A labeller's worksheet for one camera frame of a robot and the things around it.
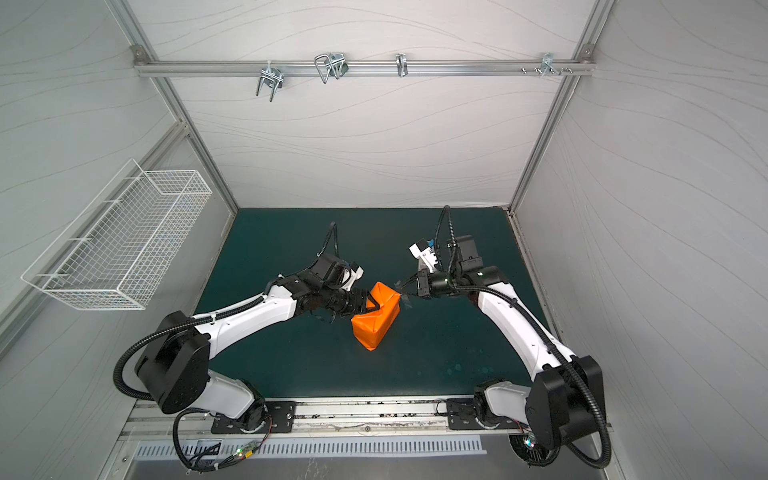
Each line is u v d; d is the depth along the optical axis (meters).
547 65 0.77
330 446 0.70
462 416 0.73
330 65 0.77
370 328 0.76
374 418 0.75
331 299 0.70
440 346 0.83
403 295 0.72
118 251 0.68
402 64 0.78
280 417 0.74
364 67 0.79
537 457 0.68
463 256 0.63
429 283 0.66
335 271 0.68
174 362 0.42
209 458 0.69
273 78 0.80
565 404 0.40
